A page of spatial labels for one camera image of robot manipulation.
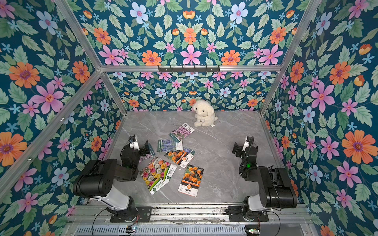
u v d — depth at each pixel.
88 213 0.76
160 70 0.91
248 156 0.69
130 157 0.71
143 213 0.74
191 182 0.84
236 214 0.73
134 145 0.80
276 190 0.43
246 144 0.82
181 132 1.07
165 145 0.99
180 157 0.93
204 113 0.99
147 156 0.93
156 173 0.87
